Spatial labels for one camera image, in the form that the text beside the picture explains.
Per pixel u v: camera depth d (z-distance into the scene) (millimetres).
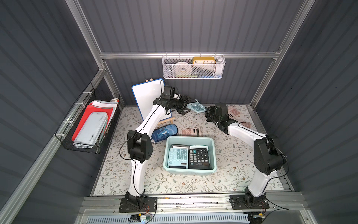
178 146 872
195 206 740
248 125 1053
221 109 703
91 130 669
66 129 616
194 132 1007
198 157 812
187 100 773
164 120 1011
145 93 867
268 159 489
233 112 1144
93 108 767
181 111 839
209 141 832
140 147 546
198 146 870
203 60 868
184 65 826
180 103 788
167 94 722
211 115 817
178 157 824
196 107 912
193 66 901
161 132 991
